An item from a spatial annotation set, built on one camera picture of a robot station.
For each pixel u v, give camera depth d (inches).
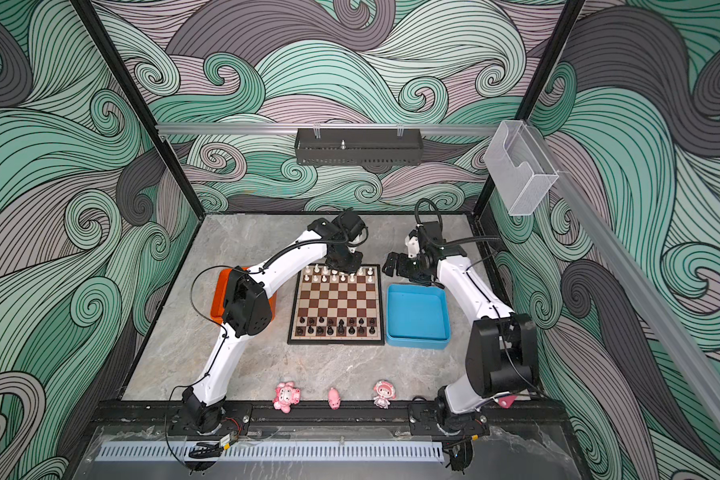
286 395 29.2
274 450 27.5
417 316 35.4
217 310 36.3
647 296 20.4
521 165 31.1
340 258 30.7
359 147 37.4
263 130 71.1
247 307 21.9
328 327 33.7
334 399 29.5
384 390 29.4
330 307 36.4
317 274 38.7
